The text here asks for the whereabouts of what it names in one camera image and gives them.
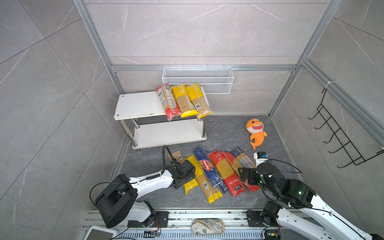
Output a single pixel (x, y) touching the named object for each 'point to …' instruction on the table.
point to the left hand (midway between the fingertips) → (189, 175)
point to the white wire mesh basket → (216, 80)
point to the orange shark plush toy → (255, 126)
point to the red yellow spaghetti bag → (234, 184)
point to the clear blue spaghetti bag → (240, 159)
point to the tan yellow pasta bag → (179, 157)
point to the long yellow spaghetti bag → (212, 193)
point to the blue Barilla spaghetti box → (209, 170)
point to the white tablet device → (96, 232)
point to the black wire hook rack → (348, 147)
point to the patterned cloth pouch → (208, 226)
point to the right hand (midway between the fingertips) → (245, 168)
